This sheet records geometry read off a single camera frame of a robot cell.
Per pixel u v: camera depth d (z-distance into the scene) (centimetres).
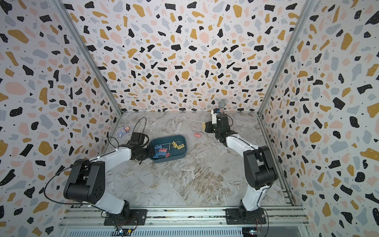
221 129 74
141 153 79
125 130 107
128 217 67
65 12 71
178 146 100
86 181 45
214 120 85
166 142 103
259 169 49
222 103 89
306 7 72
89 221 73
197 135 106
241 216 66
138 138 76
